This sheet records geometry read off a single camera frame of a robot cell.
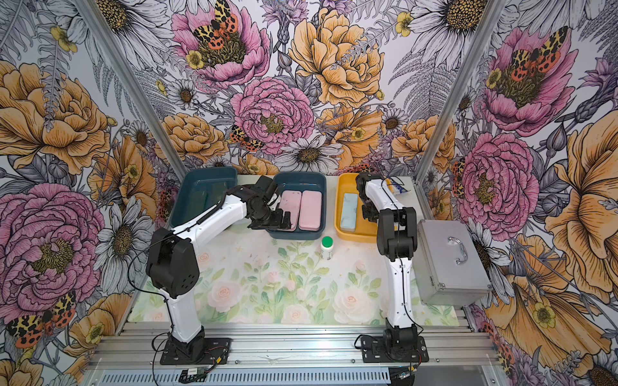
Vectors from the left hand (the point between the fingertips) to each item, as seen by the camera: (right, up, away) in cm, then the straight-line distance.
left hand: (276, 231), depth 89 cm
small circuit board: (-22, -41, -16) cm, 49 cm away
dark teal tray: (-44, +21, +30) cm, 57 cm away
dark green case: (-32, +15, +27) cm, 44 cm away
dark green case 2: (-40, +10, +24) cm, 48 cm away
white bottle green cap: (+18, -5, -1) cm, 19 cm away
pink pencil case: (+4, +11, +20) cm, 23 cm away
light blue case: (+29, +6, +17) cm, 34 cm away
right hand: (+41, +3, +11) cm, 43 cm away
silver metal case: (+56, -10, -13) cm, 58 cm away
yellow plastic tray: (+35, -2, +13) cm, 38 cm away
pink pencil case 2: (+12, +7, +17) cm, 22 cm away
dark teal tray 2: (+14, +20, +24) cm, 35 cm away
